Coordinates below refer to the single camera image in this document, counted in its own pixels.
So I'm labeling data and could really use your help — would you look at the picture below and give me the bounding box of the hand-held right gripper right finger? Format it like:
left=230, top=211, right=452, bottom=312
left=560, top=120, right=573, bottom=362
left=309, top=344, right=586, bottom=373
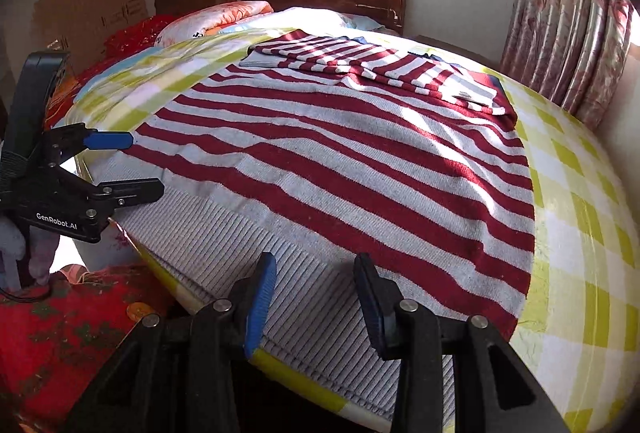
left=353, top=253, right=571, bottom=433

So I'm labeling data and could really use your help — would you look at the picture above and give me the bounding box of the black cable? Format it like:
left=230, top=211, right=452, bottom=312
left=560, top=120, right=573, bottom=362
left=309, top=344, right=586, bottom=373
left=0, top=283, right=53, bottom=303

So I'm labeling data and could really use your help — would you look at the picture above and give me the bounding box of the person's left hand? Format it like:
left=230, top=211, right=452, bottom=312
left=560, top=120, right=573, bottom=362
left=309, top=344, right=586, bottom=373
left=0, top=213, right=53, bottom=289

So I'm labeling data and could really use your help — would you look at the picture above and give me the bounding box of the wooden nightstand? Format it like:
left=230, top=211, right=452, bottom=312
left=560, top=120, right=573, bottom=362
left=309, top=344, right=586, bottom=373
left=412, top=34, right=501, bottom=66

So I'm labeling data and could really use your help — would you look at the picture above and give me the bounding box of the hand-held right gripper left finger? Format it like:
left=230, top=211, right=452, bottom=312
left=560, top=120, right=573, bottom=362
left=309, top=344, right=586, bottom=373
left=65, top=252, right=277, bottom=433

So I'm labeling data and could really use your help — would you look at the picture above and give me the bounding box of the red green patterned cloth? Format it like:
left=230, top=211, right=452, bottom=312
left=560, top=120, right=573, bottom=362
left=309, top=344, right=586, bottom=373
left=0, top=263, right=176, bottom=433

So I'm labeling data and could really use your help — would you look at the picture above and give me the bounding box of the pink floral pillow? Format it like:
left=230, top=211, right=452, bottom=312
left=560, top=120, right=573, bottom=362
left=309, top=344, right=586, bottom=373
left=157, top=0, right=275, bottom=46

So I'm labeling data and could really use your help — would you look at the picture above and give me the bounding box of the pink floral curtain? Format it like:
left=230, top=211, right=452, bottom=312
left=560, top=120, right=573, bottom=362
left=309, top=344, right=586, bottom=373
left=500, top=0, right=640, bottom=131

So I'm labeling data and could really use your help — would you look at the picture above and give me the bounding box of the light blue pillow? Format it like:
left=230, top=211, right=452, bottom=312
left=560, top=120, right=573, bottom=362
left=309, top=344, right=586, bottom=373
left=265, top=7, right=386, bottom=34

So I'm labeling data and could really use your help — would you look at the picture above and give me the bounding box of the cardboard sheet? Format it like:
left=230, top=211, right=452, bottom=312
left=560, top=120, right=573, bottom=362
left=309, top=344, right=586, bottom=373
left=32, top=0, right=148, bottom=74

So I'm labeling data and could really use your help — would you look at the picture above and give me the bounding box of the red grey striped knit sweater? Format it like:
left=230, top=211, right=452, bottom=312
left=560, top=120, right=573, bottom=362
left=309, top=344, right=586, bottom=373
left=87, top=28, right=536, bottom=421

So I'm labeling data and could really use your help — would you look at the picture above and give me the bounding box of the red floral blanket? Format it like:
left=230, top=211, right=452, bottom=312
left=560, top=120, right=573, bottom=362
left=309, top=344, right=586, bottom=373
left=75, top=13, right=176, bottom=84

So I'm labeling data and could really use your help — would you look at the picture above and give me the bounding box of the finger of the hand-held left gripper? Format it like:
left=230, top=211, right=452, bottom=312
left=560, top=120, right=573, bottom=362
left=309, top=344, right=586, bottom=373
left=90, top=178, right=165, bottom=219
left=42, top=123, right=136, bottom=159

